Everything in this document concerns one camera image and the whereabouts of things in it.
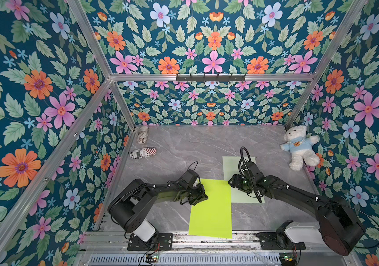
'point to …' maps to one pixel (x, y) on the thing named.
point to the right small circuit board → (287, 258)
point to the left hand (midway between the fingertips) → (212, 195)
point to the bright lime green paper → (212, 217)
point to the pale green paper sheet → (252, 159)
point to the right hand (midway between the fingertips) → (232, 183)
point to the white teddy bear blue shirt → (300, 147)
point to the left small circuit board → (151, 258)
